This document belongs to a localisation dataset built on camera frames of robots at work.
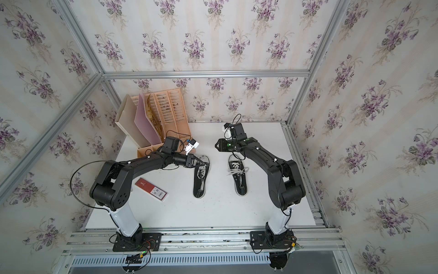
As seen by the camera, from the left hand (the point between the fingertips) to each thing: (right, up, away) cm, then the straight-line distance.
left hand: (203, 165), depth 84 cm
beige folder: (-39, +24, -1) cm, 46 cm away
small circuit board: (-28, -38, -13) cm, 49 cm away
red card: (-27, -13, +3) cm, 30 cm away
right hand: (+8, +10, +7) cm, 14 cm away
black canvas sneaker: (+18, -4, +8) cm, 20 cm away
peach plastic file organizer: (-25, +28, +35) cm, 51 cm away
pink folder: (-34, +22, +8) cm, 41 cm away
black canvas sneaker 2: (-2, -6, +4) cm, 7 cm away
